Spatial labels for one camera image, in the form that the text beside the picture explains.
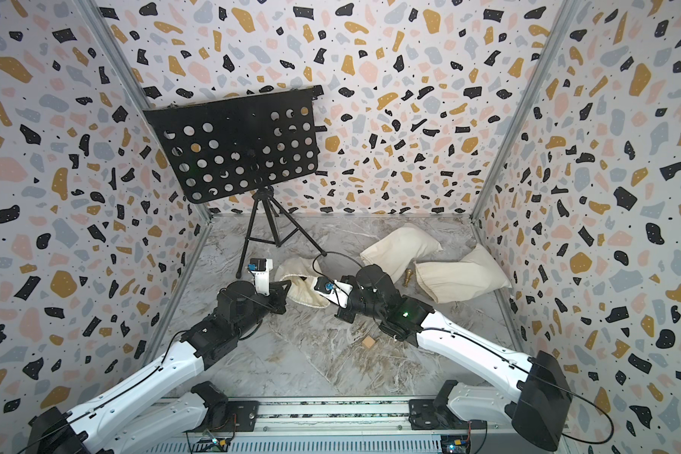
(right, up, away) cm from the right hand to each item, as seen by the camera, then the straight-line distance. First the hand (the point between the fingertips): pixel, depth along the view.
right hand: (325, 291), depth 71 cm
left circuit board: (-29, -39, 0) cm, 49 cm away
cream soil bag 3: (+48, +1, +25) cm, 54 cm away
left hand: (-9, +1, +6) cm, 11 cm away
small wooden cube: (+12, -18, +14) cm, 26 cm away
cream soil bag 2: (+23, +9, +29) cm, 38 cm away
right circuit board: (+33, -39, 0) cm, 51 cm away
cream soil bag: (-7, +3, +7) cm, 10 cm away
